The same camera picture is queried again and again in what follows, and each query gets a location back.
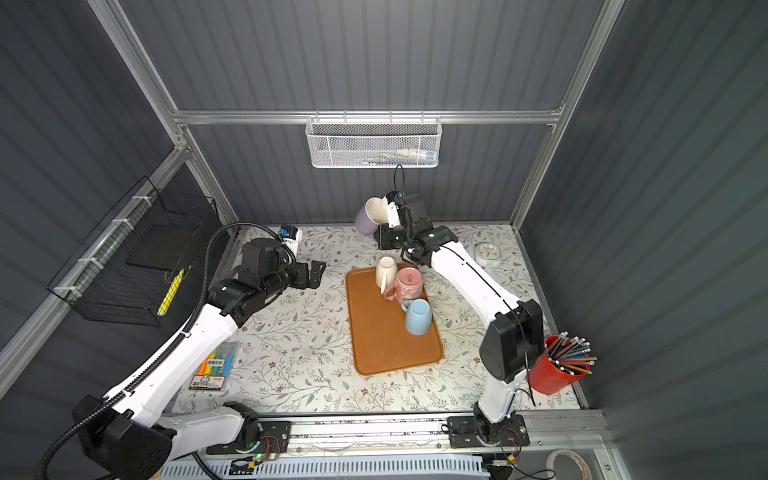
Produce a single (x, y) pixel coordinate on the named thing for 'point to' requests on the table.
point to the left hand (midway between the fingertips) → (309, 261)
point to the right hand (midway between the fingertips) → (379, 235)
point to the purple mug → (371, 215)
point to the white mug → (386, 273)
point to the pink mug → (408, 285)
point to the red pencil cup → (564, 360)
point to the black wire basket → (132, 262)
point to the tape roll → (551, 459)
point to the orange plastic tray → (382, 341)
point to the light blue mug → (418, 317)
